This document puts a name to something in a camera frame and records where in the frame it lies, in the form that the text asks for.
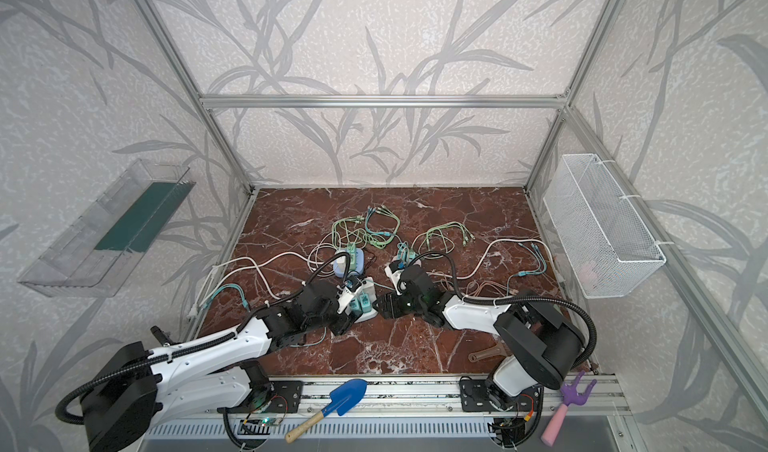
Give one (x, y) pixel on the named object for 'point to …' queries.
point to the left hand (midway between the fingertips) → (359, 298)
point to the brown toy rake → (498, 350)
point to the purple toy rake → (571, 395)
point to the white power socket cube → (368, 287)
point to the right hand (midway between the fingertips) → (381, 294)
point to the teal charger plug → (365, 303)
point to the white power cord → (507, 240)
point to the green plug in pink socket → (405, 253)
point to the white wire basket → (605, 239)
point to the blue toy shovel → (346, 397)
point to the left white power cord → (223, 267)
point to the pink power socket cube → (393, 272)
